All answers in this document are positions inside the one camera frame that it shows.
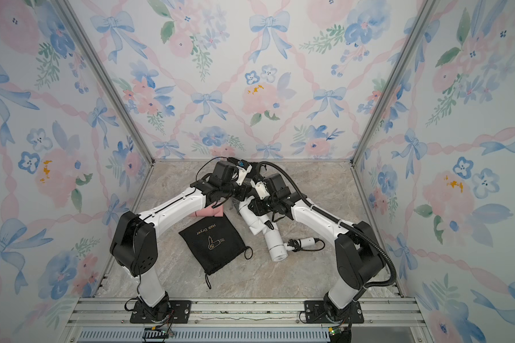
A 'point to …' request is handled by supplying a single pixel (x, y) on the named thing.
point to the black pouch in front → (214, 244)
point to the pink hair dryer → (216, 211)
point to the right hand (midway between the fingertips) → (250, 197)
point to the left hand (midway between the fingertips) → (252, 186)
